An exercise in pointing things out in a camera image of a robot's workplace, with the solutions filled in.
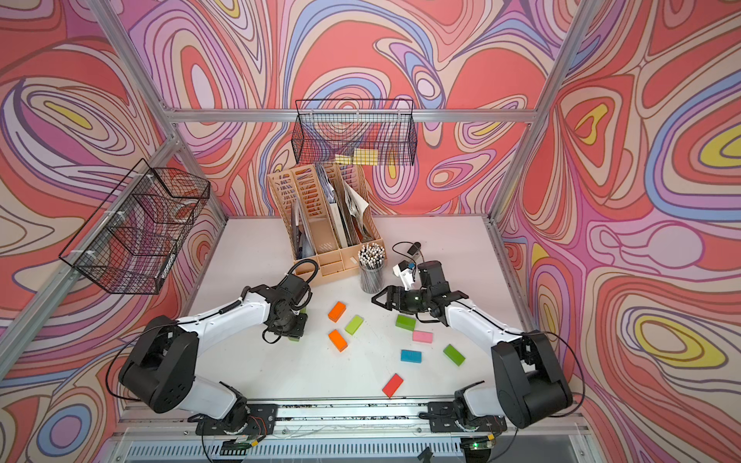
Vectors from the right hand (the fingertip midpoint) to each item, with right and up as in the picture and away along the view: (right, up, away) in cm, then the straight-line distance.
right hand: (382, 309), depth 83 cm
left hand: (-25, -8, +4) cm, 27 cm away
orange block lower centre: (-13, -10, +3) cm, 17 cm away
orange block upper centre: (-15, -4, +10) cm, 18 cm away
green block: (-26, -9, 0) cm, 28 cm away
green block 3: (+21, -14, +1) cm, 25 cm away
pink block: (+13, -10, +5) cm, 17 cm away
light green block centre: (-9, -7, +8) cm, 13 cm away
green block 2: (+7, -6, +6) cm, 11 cm away
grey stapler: (+12, +17, +21) cm, 30 cm away
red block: (+3, -20, -4) cm, 21 cm away
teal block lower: (+9, -15, +2) cm, 17 cm away
